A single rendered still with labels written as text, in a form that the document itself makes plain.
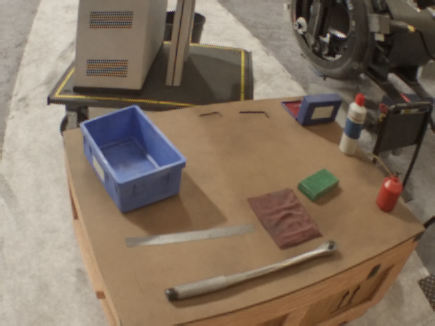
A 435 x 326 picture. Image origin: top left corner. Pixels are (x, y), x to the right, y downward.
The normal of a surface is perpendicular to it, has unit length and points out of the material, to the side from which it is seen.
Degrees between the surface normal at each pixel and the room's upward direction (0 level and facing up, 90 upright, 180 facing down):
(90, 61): 90
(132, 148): 0
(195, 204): 0
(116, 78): 90
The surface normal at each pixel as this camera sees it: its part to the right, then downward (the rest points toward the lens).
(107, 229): 0.12, -0.77
